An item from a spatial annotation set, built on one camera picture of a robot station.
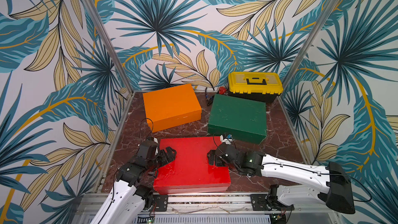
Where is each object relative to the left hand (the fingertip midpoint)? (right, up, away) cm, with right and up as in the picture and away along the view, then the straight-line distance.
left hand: (170, 158), depth 76 cm
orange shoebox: (-2, +25, +16) cm, 30 cm away
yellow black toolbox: (+54, +39, +27) cm, 72 cm away
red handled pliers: (+32, +38, +42) cm, 65 cm away
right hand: (+21, +1, 0) cm, 21 cm away
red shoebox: (+10, -3, -6) cm, 12 cm away
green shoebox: (+41, +18, +14) cm, 47 cm away
